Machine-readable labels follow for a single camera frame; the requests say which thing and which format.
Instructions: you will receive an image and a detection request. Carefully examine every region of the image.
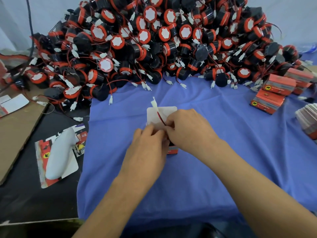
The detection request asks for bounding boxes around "black hanging cable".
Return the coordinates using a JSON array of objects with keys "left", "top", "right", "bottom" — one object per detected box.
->
[{"left": 26, "top": 0, "right": 35, "bottom": 55}]

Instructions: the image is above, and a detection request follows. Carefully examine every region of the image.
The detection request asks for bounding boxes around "person's right forearm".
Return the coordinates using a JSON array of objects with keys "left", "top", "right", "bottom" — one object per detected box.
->
[{"left": 203, "top": 141, "right": 317, "bottom": 238}]

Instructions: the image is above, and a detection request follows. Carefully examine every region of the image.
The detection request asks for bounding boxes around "person's left forearm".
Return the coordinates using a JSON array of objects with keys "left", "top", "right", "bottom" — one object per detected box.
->
[{"left": 72, "top": 176, "right": 144, "bottom": 238}]

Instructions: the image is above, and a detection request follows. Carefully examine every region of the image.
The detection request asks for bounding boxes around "person's right hand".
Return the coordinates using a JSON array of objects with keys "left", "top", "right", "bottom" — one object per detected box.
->
[{"left": 163, "top": 109, "right": 222, "bottom": 160}]

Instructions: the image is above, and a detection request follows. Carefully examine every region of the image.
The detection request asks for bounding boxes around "stack of box blanks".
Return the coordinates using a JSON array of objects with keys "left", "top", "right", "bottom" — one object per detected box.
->
[{"left": 296, "top": 103, "right": 317, "bottom": 141}]

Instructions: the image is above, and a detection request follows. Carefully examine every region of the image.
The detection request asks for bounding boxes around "pile of black red buzzers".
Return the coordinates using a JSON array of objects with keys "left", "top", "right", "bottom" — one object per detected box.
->
[{"left": 0, "top": 0, "right": 308, "bottom": 109}]

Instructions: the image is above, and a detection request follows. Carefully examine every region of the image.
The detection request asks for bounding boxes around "person's left hand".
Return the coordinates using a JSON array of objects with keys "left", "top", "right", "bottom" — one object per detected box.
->
[{"left": 118, "top": 124, "right": 170, "bottom": 190}]

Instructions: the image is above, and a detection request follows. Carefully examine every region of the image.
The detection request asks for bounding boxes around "brown cardboard piece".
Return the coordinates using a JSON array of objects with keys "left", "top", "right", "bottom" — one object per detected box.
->
[{"left": 0, "top": 92, "right": 48, "bottom": 184}]

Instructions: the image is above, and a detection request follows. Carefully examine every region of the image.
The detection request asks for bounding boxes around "blue table cloth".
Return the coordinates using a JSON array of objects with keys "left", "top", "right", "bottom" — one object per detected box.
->
[{"left": 76, "top": 52, "right": 317, "bottom": 228}]

